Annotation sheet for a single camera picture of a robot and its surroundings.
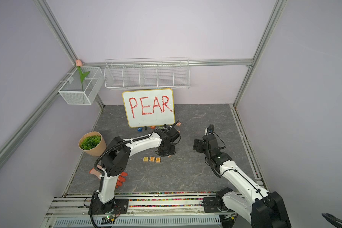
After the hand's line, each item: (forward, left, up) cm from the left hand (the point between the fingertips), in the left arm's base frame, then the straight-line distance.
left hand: (171, 155), depth 90 cm
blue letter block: (+23, +22, -2) cm, 32 cm away
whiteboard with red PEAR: (+31, +13, +13) cm, 36 cm away
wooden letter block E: (-1, +12, -1) cm, 13 cm away
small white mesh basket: (+31, +57, +30) cm, 71 cm away
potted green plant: (+7, +47, +9) cm, 49 cm away
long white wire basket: (+48, +13, +29) cm, 58 cm away
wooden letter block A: (-2, +9, -1) cm, 9 cm away
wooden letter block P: (-1, +17, -1) cm, 17 cm away
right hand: (+4, -18, +10) cm, 21 cm away
